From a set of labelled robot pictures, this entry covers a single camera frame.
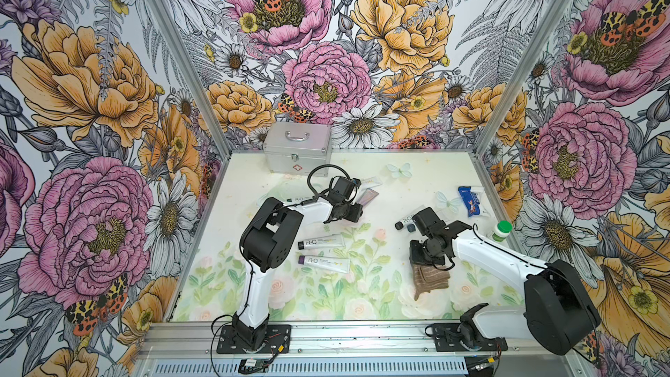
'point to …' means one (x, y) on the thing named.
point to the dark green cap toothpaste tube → (299, 200)
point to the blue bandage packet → (470, 200)
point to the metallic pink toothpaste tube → (367, 195)
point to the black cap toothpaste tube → (399, 224)
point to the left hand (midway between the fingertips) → (354, 216)
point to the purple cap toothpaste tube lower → (336, 264)
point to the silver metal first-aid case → (293, 148)
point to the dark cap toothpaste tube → (336, 240)
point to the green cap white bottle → (502, 230)
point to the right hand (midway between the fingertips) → (416, 265)
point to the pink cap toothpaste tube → (370, 181)
